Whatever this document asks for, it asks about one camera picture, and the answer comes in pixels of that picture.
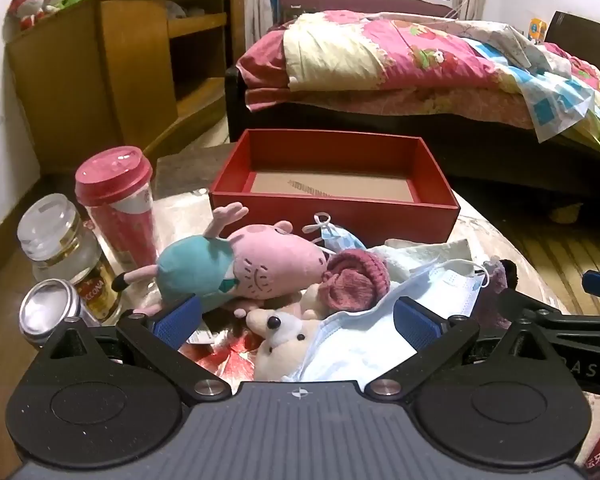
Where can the brown wooden cabinet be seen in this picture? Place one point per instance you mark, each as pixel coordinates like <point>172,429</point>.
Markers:
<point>130,60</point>

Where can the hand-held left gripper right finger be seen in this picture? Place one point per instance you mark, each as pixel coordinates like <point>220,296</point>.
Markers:
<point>417,327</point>

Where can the purple soft toy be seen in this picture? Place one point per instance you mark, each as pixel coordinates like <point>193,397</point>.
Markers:
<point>492,280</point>

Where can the pink knitted hat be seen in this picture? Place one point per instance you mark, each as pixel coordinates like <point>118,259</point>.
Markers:
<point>355,280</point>

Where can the red lidded plastic cup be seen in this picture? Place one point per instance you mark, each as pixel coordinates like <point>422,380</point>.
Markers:
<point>115,180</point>

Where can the blue checked white cloth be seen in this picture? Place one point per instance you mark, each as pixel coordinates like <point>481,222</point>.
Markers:
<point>550,105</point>

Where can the red cardboard box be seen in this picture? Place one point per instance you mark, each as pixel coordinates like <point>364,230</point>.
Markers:
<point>330,210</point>

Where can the small beige object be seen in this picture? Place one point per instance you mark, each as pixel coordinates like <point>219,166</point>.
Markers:
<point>566,212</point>

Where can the small yellow toy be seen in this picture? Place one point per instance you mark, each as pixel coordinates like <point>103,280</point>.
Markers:
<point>537,30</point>

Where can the glass jar with clear lid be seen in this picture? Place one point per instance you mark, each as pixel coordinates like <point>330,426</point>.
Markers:
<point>55,240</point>

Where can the pale window curtain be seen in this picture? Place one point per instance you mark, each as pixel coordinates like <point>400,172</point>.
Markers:
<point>260,0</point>

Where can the silver metal can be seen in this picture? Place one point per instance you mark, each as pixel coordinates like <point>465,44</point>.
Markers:
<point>45,305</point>

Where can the white mouse plush toy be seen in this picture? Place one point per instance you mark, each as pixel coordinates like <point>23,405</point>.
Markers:
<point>275,330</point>

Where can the pale mint cloth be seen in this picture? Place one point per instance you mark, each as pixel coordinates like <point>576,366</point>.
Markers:
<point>420,255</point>

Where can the grey cloth in cabinet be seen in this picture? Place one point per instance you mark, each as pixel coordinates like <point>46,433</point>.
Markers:
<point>180,7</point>

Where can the pink floral quilt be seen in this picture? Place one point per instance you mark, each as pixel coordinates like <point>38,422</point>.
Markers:
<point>380,45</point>

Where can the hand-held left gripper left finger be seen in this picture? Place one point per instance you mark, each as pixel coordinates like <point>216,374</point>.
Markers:
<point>177,317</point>

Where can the pink pig plush toy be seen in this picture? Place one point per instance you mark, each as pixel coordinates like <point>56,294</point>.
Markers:
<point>280,260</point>

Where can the red printed wrapper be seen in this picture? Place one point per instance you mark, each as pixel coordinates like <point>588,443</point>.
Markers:
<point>230,360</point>

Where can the light blue face mask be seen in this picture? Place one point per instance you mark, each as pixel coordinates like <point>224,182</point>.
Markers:
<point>430,290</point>

